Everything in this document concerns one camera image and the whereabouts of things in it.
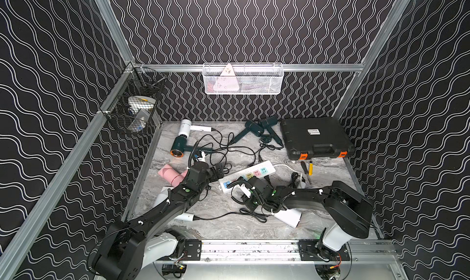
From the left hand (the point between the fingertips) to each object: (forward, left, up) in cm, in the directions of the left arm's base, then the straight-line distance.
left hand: (214, 164), depth 84 cm
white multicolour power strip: (+5, -24, -11) cm, 27 cm away
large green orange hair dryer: (+16, +23, -10) cm, 30 cm away
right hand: (-9, -15, -13) cm, 22 cm away
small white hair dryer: (+31, +23, -9) cm, 40 cm away
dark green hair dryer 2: (+37, -27, -8) cm, 46 cm away
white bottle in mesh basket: (+10, +35, +13) cm, 39 cm away
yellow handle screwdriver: (+11, -51, -13) cm, 53 cm away
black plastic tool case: (+27, -49, -8) cm, 56 cm away
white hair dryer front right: (-19, -34, -8) cm, 39 cm away
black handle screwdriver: (+7, -47, -13) cm, 49 cm away
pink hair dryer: (-2, +22, -10) cm, 24 cm away
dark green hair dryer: (+34, -17, -9) cm, 39 cm away
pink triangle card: (+35, -3, +21) cm, 41 cm away
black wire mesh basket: (+16, +37, +18) cm, 44 cm away
